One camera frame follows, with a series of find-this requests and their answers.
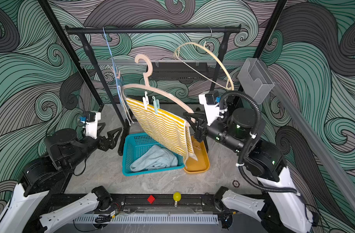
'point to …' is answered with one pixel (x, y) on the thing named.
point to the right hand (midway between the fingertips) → (184, 114)
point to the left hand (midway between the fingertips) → (113, 124)
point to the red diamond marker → (151, 199)
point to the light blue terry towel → (157, 157)
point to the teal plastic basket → (134, 145)
